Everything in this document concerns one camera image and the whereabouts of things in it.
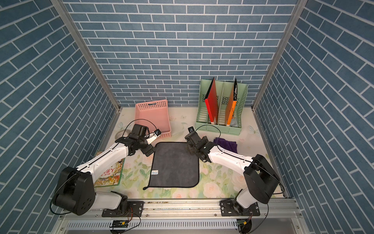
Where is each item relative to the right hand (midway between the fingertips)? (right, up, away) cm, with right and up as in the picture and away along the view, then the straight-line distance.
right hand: (195, 143), depth 88 cm
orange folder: (+21, +23, -3) cm, 32 cm away
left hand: (-27, +1, +1) cm, 27 cm away
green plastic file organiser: (+6, +11, +15) cm, 20 cm away
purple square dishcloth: (+24, -3, +8) cm, 26 cm away
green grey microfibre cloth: (-13, -14, 0) cm, 19 cm away
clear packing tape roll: (-53, +4, +13) cm, 55 cm away
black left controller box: (-38, -38, -16) cm, 56 cm away
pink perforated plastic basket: (-33, +18, +30) cm, 48 cm away
